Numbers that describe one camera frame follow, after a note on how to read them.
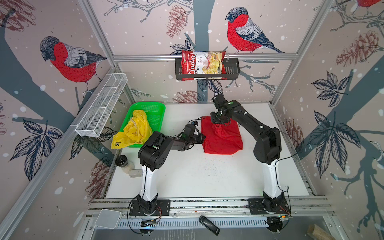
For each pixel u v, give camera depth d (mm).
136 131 949
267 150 535
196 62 878
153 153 543
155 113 1070
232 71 928
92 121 713
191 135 839
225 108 681
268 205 648
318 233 633
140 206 671
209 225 659
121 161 780
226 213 727
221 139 885
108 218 701
